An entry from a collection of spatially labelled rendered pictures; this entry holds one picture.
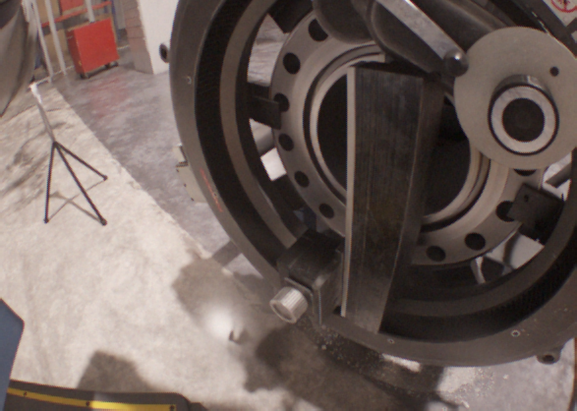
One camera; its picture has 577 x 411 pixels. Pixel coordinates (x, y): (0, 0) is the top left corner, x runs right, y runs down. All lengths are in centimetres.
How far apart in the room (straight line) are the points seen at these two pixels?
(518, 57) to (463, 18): 5
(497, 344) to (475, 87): 33
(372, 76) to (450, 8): 9
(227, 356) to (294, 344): 19
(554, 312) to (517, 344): 8
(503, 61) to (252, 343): 86
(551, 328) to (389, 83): 33
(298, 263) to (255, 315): 57
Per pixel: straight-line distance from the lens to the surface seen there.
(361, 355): 89
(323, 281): 38
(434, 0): 26
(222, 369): 90
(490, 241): 49
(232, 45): 47
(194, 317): 100
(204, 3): 41
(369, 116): 28
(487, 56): 25
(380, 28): 28
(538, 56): 25
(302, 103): 51
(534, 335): 43
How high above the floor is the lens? 82
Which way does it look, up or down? 38 degrees down
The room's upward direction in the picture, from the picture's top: 4 degrees counter-clockwise
